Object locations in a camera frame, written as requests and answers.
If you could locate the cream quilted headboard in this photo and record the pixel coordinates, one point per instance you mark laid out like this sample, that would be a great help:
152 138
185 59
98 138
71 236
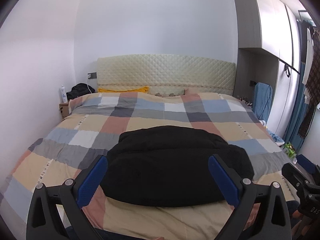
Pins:
200 74

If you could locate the cardboard box nightstand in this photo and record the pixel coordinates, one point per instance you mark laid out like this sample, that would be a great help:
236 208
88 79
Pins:
64 110

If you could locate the plaid patchwork duvet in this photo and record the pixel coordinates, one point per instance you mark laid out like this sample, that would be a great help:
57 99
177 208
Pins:
93 127

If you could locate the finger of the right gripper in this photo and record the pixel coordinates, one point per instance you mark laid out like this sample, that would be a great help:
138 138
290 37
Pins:
309 166

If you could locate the black clothes pile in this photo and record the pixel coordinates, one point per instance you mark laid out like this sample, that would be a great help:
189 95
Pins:
79 90

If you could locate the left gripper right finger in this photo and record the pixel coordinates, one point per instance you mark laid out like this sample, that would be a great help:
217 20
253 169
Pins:
260 211

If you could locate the black puffer jacket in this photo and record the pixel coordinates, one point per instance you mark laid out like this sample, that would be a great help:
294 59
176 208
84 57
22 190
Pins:
167 166

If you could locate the floral pillow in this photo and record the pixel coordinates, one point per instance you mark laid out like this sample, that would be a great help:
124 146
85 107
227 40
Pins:
166 91

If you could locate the wall power outlet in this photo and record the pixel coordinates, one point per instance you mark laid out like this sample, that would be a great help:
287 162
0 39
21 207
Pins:
92 75

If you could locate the grey white wardrobe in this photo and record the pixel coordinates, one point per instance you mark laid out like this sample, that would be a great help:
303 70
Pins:
268 52

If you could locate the hanging plaid garment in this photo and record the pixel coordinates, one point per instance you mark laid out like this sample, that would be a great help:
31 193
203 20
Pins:
312 87

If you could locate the white spray bottle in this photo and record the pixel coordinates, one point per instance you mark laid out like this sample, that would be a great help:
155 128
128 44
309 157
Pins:
63 94

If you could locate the blue curtain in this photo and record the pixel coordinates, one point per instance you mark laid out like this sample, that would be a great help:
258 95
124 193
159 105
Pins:
298 113

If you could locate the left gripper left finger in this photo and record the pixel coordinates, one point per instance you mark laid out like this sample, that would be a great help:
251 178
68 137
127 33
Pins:
44 221

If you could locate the yellow pillow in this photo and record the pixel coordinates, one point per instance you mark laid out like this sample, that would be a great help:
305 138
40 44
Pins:
144 89

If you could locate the blue towel on chair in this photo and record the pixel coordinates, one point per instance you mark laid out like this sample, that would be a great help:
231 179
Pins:
262 101

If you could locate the light blue cloth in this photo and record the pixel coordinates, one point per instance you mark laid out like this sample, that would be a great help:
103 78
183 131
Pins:
277 139

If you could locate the green plant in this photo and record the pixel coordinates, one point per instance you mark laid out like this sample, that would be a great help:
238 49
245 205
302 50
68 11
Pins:
289 150

